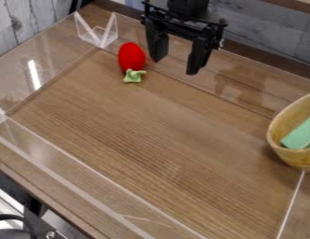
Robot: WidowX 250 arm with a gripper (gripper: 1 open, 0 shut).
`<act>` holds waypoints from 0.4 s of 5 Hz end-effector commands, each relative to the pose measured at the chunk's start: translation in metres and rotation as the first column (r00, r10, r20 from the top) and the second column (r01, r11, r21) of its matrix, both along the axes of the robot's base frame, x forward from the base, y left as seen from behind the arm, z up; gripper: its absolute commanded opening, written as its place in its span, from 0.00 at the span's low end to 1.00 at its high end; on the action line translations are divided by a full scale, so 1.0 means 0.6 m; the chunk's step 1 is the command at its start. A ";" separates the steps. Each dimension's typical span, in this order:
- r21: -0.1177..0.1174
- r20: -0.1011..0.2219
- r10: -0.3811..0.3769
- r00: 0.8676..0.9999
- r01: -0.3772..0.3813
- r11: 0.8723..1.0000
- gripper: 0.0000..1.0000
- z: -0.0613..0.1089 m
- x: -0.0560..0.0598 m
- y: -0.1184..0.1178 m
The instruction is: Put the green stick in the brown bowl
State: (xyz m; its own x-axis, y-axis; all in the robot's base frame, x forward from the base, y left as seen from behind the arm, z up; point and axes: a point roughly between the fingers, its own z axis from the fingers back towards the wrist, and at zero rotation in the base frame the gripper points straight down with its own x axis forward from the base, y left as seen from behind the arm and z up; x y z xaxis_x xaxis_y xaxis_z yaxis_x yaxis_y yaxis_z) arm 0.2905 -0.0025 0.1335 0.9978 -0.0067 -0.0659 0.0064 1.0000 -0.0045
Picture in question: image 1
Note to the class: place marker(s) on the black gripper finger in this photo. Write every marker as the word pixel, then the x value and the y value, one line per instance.
pixel 156 40
pixel 200 51

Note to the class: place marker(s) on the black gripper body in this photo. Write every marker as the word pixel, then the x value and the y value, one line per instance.
pixel 186 18

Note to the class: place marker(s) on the brown wooden bowl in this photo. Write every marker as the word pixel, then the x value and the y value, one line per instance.
pixel 287 120

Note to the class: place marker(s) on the green rectangular stick block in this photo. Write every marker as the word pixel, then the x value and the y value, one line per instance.
pixel 298 138

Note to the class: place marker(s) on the red plush strawberry toy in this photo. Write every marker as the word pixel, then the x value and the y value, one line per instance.
pixel 131 59

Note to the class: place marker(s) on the clear acrylic corner bracket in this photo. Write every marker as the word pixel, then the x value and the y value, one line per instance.
pixel 96 36

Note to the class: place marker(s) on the clear acrylic enclosure wall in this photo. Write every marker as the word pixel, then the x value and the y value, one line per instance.
pixel 156 160

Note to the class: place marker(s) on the black metal table bracket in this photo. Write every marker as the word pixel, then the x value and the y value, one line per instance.
pixel 42 229

